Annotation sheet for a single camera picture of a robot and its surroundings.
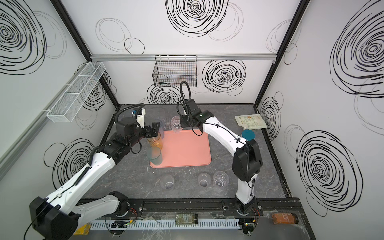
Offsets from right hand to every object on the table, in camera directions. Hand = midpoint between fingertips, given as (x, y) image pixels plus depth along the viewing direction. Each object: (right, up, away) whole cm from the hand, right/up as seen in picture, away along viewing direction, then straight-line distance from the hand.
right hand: (181, 120), depth 84 cm
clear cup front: (-8, -34, -3) cm, 35 cm away
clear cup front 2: (+13, -33, -2) cm, 36 cm away
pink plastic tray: (+1, -19, +12) cm, 23 cm away
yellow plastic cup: (-15, -12, 0) cm, 19 cm away
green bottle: (+4, -45, -17) cm, 48 cm away
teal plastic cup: (-17, -21, +3) cm, 27 cm away
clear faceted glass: (-4, -3, +6) cm, 8 cm away
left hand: (-14, -1, -9) cm, 16 cm away
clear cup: (+21, -32, -5) cm, 39 cm away
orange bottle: (+49, -45, -16) cm, 69 cm away
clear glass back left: (-12, -4, +20) cm, 24 cm away
